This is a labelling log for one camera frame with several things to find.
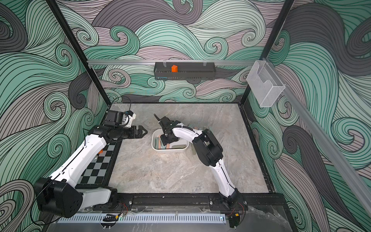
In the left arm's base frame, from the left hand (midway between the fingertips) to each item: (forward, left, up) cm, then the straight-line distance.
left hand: (140, 130), depth 79 cm
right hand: (+5, -15, -19) cm, 25 cm away
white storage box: (+1, -23, -19) cm, 30 cm away
